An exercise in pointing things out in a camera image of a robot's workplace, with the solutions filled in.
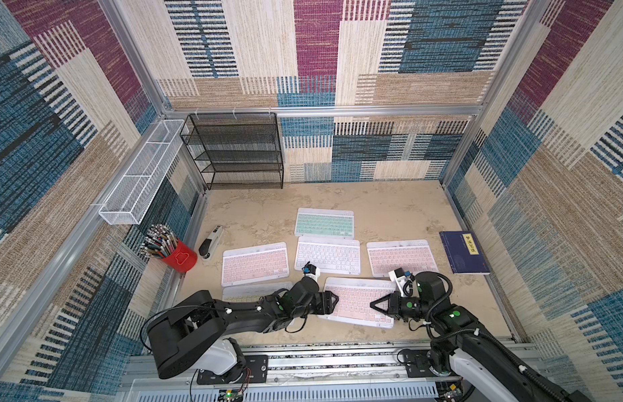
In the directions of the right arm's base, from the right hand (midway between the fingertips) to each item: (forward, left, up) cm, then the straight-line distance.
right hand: (373, 310), depth 78 cm
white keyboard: (+22, +11, -5) cm, 26 cm away
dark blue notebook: (+23, -39, -6) cm, 45 cm away
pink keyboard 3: (+5, +5, -1) cm, 7 cm away
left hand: (+3, +12, -4) cm, 13 cm away
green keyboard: (+38, +15, -6) cm, 42 cm away
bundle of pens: (+18, +67, +12) cm, 71 cm away
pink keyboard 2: (+22, -19, -6) cm, 30 cm away
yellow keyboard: (+9, +42, -6) cm, 43 cm away
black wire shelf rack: (+63, +51, +13) cm, 82 cm away
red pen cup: (+17, +64, +2) cm, 66 cm away
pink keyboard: (+19, +41, -5) cm, 45 cm away
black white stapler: (+25, +58, -1) cm, 64 cm away
